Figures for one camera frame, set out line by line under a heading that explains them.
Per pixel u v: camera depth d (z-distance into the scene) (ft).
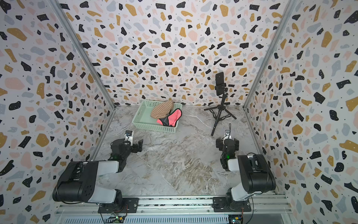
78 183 1.46
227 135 2.65
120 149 2.35
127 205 2.40
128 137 2.60
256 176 1.51
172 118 3.39
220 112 3.29
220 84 2.96
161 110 3.81
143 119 3.68
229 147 2.35
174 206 2.46
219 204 2.43
